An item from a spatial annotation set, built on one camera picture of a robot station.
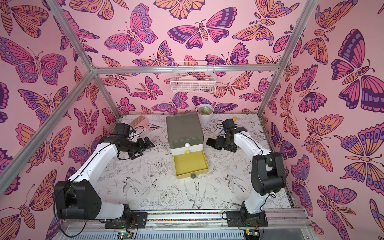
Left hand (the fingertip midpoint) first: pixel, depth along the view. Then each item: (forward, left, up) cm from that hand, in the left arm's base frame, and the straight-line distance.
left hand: (150, 147), depth 85 cm
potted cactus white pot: (+34, -32, -4) cm, 47 cm away
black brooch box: (+13, -36, -13) cm, 41 cm away
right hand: (+5, -40, -6) cm, 41 cm away
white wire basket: (+40, -24, +20) cm, 51 cm away
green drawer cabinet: (+2, -20, +6) cm, 21 cm away
